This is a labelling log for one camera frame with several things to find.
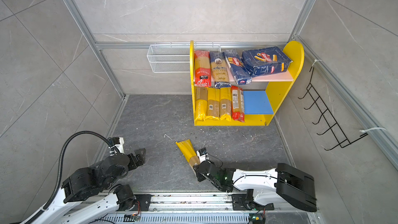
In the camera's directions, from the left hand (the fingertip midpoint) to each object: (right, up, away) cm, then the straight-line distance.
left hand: (139, 150), depth 69 cm
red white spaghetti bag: (+50, +20, +22) cm, 58 cm away
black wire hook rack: (+83, +7, -9) cm, 84 cm away
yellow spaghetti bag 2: (+43, +22, +22) cm, 53 cm away
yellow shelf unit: (+68, +26, +32) cm, 80 cm away
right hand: (+25, -12, +13) cm, 30 cm away
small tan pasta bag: (+21, -5, +16) cm, 27 cm away
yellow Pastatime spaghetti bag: (+28, +22, +22) cm, 42 cm away
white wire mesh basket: (+7, +52, +32) cm, 61 cm away
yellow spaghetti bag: (+36, +22, +24) cm, 48 cm away
